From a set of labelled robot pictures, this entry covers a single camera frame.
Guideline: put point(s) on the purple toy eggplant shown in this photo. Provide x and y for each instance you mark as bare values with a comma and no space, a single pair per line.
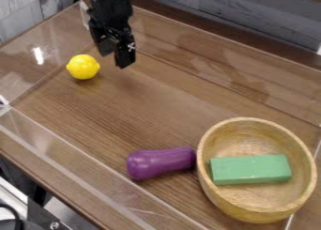
150,163

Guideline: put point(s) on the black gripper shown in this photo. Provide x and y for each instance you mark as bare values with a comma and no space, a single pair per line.
110,30

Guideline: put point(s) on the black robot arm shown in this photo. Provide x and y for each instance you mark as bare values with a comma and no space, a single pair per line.
110,30

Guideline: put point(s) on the clear acrylic front wall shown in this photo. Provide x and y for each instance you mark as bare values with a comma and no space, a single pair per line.
87,185

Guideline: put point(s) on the black metal bracket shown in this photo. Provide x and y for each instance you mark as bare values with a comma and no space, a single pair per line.
42,220

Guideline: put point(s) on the green rectangular block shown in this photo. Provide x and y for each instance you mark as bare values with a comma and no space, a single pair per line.
250,169

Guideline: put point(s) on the yellow toy lemon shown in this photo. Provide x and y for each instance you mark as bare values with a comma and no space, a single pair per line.
83,67

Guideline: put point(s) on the brown wooden bowl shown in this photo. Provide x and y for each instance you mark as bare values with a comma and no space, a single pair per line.
262,202

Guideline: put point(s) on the clear acrylic corner bracket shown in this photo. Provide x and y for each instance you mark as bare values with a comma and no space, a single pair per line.
85,14

